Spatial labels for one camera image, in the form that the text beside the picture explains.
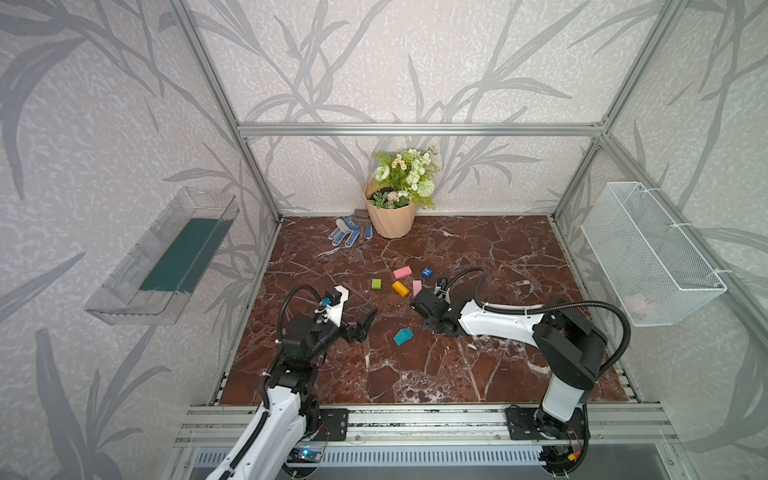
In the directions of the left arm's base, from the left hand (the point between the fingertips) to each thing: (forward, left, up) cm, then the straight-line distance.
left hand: (366, 295), depth 77 cm
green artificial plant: (+37, -10, +8) cm, 39 cm away
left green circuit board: (-33, +13, -18) cm, 40 cm away
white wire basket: (-3, -63, +18) cm, 65 cm away
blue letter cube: (+18, -18, -17) cm, 31 cm away
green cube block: (+14, -1, -18) cm, 22 cm away
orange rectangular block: (+12, -9, -18) cm, 23 cm away
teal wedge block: (-5, -10, -16) cm, 19 cm away
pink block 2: (+13, -14, -18) cm, 27 cm away
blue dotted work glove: (+38, +4, -19) cm, 42 cm away
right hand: (+4, -19, -16) cm, 25 cm away
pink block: (+18, -9, -18) cm, 27 cm away
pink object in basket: (-3, -68, +4) cm, 68 cm away
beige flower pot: (+33, -5, -8) cm, 34 cm away
